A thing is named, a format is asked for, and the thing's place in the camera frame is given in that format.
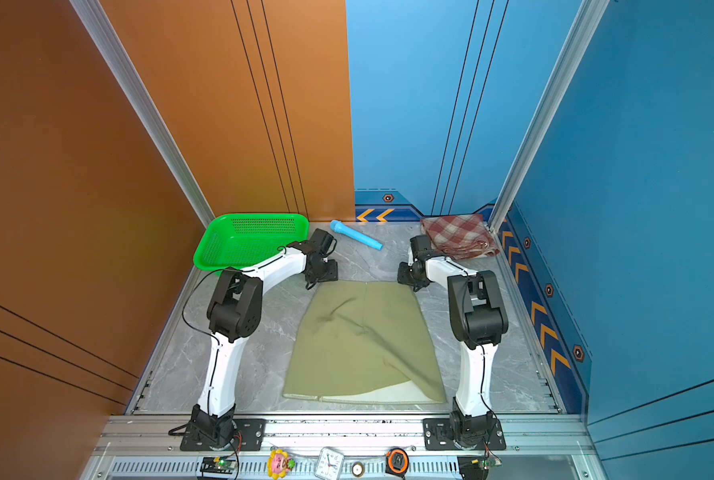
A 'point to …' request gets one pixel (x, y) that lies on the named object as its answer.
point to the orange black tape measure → (397, 461)
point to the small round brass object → (358, 469)
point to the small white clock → (329, 463)
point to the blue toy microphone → (339, 227)
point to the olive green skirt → (361, 340)
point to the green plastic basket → (239, 239)
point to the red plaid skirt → (460, 236)
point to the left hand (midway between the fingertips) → (332, 273)
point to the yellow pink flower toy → (279, 463)
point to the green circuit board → (217, 464)
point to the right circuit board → (476, 467)
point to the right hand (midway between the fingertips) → (401, 277)
